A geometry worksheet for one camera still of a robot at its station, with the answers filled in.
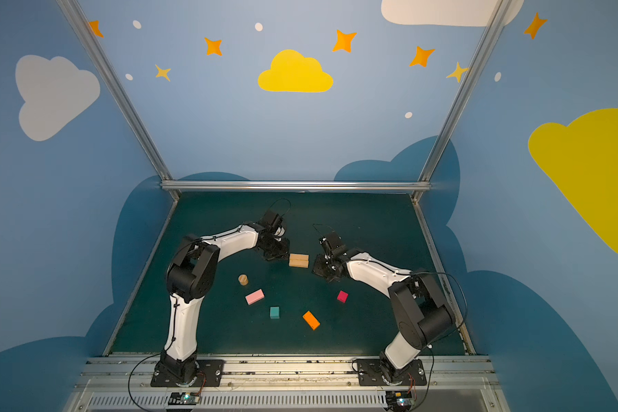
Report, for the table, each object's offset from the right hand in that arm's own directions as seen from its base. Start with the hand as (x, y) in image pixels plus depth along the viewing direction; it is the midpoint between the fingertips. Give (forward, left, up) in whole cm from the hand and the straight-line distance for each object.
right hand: (317, 267), depth 91 cm
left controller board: (-41, +36, -4) cm, 54 cm away
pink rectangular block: (-11, +22, -4) cm, 25 cm away
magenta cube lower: (-8, -9, -5) cm, 14 cm away
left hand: (+7, +10, -4) cm, 12 cm away
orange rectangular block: (-17, +1, -5) cm, 18 cm away
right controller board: (-38, -25, -7) cm, 46 cm away
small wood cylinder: (-5, +27, -2) cm, 27 cm away
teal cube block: (-16, +14, -3) cm, 21 cm away
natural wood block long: (+5, +7, -5) cm, 10 cm away
